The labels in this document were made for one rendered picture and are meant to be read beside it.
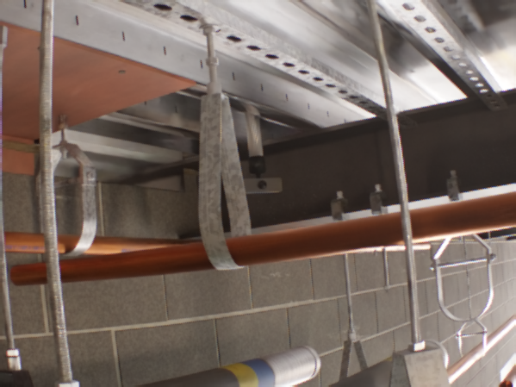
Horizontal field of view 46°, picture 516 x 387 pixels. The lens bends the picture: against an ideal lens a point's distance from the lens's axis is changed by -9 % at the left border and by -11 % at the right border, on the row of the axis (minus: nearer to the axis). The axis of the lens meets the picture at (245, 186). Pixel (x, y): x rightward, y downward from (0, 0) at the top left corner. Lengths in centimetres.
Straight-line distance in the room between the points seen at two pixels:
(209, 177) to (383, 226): 21
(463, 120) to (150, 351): 92
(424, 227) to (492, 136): 87
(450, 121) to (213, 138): 86
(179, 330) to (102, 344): 29
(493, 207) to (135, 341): 109
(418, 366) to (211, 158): 34
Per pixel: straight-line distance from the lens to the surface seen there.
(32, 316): 134
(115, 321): 152
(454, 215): 65
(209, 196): 74
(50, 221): 43
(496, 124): 151
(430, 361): 61
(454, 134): 153
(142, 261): 84
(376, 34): 67
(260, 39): 91
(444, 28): 95
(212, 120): 78
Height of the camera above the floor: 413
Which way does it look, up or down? 9 degrees up
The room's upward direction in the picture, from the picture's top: 6 degrees counter-clockwise
